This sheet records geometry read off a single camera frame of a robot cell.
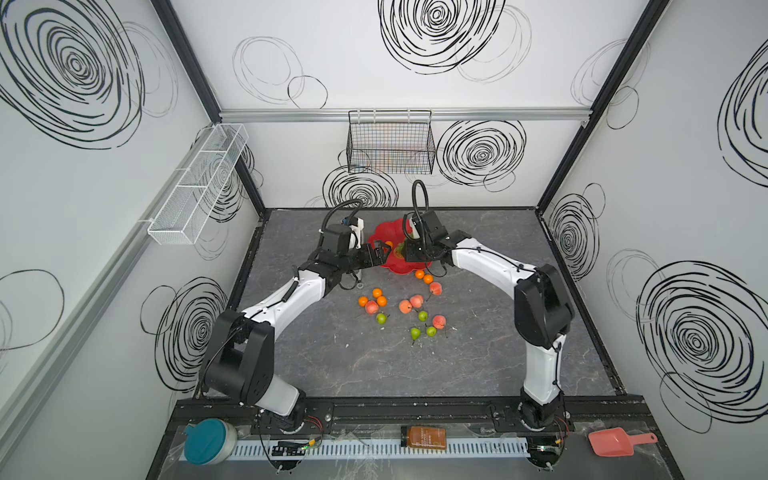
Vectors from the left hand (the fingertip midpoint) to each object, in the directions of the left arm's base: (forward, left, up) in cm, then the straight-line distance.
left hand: (382, 249), depth 86 cm
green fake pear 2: (-13, -13, -16) cm, 24 cm away
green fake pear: (-14, 0, -16) cm, 21 cm away
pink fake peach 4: (-11, +3, -16) cm, 19 cm away
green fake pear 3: (-18, -10, -16) cm, 27 cm away
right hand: (+4, -7, -6) cm, 10 cm away
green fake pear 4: (-18, -15, -16) cm, 28 cm away
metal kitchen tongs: (+1, +8, -17) cm, 19 cm away
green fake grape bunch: (-2, -5, +3) cm, 6 cm away
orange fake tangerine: (+14, -2, -15) cm, 21 cm away
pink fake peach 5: (-15, -17, -15) cm, 27 cm away
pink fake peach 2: (-9, -11, -15) cm, 21 cm away
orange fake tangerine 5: (-8, 0, -16) cm, 18 cm away
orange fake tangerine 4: (-6, +2, -16) cm, 17 cm away
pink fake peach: (-4, -17, -15) cm, 23 cm away
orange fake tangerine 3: (0, -15, -16) cm, 22 cm away
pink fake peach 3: (-10, -7, -16) cm, 20 cm away
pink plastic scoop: (-43, -58, -17) cm, 74 cm away
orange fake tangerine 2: (+2, -12, -16) cm, 20 cm away
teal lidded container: (-47, +35, -9) cm, 59 cm away
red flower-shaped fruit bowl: (+16, -3, -12) cm, 20 cm away
